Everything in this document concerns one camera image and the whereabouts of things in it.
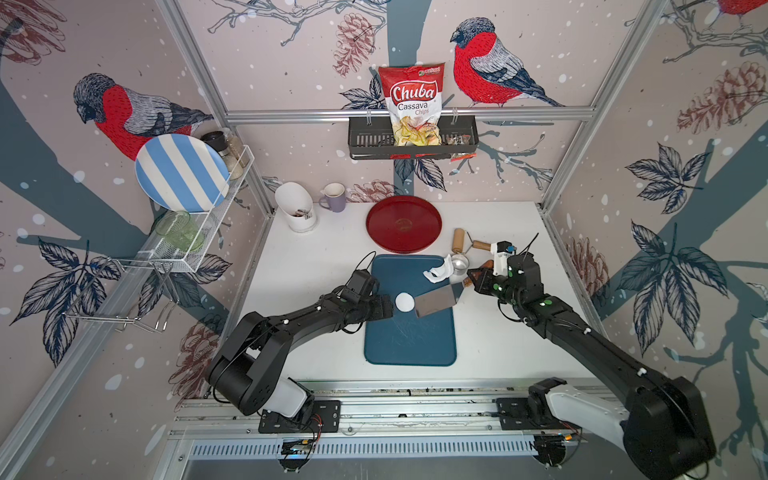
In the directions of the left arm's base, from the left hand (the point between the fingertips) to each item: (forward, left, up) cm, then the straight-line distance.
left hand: (388, 303), depth 90 cm
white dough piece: (+13, -18, -3) cm, 23 cm away
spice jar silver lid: (+29, +44, +32) cm, 62 cm away
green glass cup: (+3, +49, +31) cm, 58 cm away
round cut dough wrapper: (+2, -5, -3) cm, 6 cm away
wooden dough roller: (+26, -26, -1) cm, 37 cm away
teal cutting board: (-10, -5, -4) cm, 12 cm away
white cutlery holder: (+39, +36, +3) cm, 53 cm away
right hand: (+5, -23, +11) cm, 26 cm away
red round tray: (+35, -6, -3) cm, 36 cm away
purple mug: (+44, +21, +5) cm, 49 cm away
